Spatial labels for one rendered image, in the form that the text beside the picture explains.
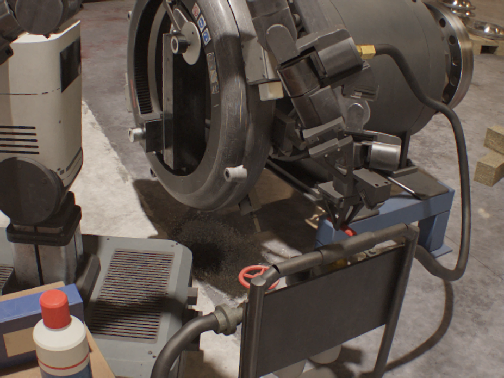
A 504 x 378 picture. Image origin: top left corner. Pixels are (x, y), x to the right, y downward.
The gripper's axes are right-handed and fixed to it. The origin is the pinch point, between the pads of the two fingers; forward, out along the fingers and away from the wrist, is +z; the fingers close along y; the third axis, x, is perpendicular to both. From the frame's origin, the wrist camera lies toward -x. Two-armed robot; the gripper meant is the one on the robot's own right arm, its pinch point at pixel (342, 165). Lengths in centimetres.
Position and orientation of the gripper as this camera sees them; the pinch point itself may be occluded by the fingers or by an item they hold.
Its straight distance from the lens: 97.6
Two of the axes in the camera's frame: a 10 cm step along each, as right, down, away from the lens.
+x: -8.9, 4.0, 2.1
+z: 4.5, 8.1, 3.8
